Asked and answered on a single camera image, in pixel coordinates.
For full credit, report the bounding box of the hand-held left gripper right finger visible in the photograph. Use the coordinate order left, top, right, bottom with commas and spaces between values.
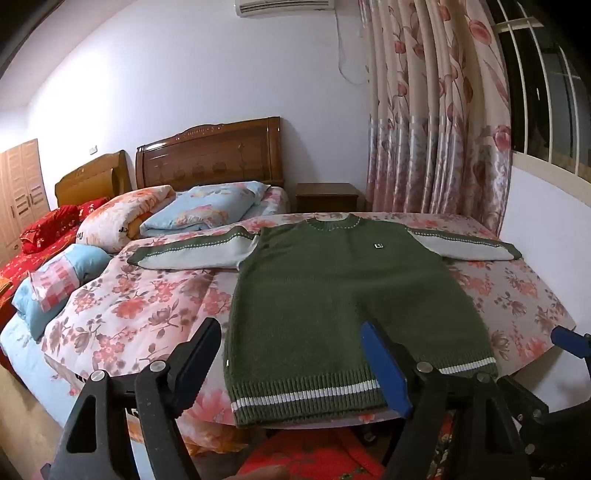
360, 320, 532, 480

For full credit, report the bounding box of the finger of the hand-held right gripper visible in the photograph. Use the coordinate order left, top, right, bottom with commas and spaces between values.
499, 375, 591, 480
551, 326, 591, 370

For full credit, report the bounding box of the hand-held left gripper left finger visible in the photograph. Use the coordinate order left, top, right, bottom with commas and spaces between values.
46, 318, 223, 480

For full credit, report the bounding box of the green knitted sweater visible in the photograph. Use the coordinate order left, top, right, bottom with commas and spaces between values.
127, 213, 523, 428

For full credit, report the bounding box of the pink floral blanket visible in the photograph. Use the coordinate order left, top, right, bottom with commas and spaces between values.
39, 210, 578, 457

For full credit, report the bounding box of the light blue floral pillow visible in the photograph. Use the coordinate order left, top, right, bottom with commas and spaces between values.
139, 181, 271, 239

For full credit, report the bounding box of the folded orange floral quilt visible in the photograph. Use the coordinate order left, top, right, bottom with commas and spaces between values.
76, 185, 178, 254

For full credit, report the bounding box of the blue checked pillow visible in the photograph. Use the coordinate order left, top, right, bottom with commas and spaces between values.
11, 244, 114, 340

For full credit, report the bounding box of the wooden nightstand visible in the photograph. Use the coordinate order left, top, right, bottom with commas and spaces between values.
295, 183, 360, 214

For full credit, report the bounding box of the light blue bed sheet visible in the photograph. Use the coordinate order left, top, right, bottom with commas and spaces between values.
0, 314, 139, 432

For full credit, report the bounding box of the large carved wooden headboard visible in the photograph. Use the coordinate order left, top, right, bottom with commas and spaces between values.
135, 116, 284, 191

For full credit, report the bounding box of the red patterned bedding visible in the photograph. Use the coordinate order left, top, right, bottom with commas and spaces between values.
0, 198, 112, 324

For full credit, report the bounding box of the small wooden headboard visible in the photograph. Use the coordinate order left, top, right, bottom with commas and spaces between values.
54, 150, 134, 209

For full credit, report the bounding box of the light wooden wardrobe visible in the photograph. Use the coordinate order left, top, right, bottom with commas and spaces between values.
0, 138, 51, 269

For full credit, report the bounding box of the barred window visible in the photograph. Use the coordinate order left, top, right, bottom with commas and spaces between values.
485, 0, 591, 177

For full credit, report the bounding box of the pink floral curtain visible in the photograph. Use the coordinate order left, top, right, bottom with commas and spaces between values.
358, 0, 514, 236

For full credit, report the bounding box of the white air conditioner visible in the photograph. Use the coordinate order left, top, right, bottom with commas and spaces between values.
235, 0, 336, 18

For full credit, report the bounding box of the air conditioner cable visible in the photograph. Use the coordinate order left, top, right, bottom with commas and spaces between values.
334, 9, 370, 86

